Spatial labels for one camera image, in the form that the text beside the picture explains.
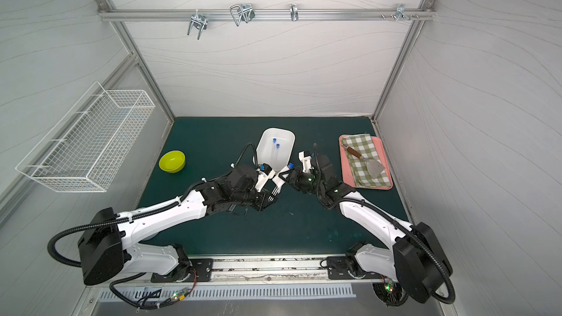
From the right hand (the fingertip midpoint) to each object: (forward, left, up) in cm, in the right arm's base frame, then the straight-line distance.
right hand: (278, 175), depth 78 cm
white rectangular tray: (+25, +4, -17) cm, 31 cm away
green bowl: (+14, +52, -14) cm, 56 cm away
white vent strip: (-34, +16, -18) cm, 42 cm away
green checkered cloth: (+29, -40, -17) cm, 53 cm away
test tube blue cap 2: (+30, +5, -18) cm, 35 cm away
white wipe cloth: (-2, 0, -1) cm, 2 cm away
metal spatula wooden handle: (+16, -42, -17) cm, 48 cm away
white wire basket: (0, +61, +15) cm, 63 cm away
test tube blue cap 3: (+26, +3, -17) cm, 31 cm away
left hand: (-8, +1, -4) cm, 9 cm away
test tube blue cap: (+3, -4, +1) cm, 5 cm away
